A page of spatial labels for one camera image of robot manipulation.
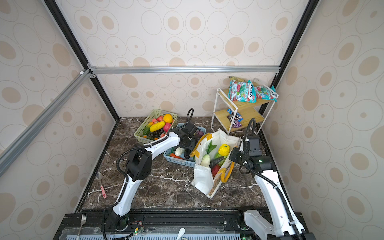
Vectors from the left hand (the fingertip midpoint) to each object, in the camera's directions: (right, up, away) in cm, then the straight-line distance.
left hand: (195, 143), depth 97 cm
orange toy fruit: (-20, +17, +13) cm, 30 cm away
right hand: (+20, -4, -19) cm, 28 cm away
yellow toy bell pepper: (+16, -3, -11) cm, 20 cm away
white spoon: (-7, -40, -26) cm, 48 cm away
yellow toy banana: (-27, +11, +9) cm, 31 cm away
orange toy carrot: (-14, -7, -4) cm, 16 cm away
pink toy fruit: (-21, +11, +11) cm, 26 cm away
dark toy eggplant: (+12, -10, -10) cm, 18 cm away
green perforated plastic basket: (-32, +22, +20) cm, 44 cm away
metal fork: (-56, -37, -22) cm, 71 cm away
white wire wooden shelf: (+38, +22, +8) cm, 44 cm away
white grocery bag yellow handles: (+4, -19, -15) cm, 24 cm away
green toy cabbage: (+13, -7, -8) cm, 17 cm away
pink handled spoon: (-57, -19, -9) cm, 61 cm away
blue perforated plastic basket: (-3, -11, -8) cm, 13 cm away
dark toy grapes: (-28, +6, +9) cm, 30 cm away
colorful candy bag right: (+38, +30, -12) cm, 50 cm away
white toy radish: (+6, -9, -11) cm, 16 cm away
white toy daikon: (-10, -5, -4) cm, 12 cm away
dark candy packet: (+28, +16, 0) cm, 32 cm away
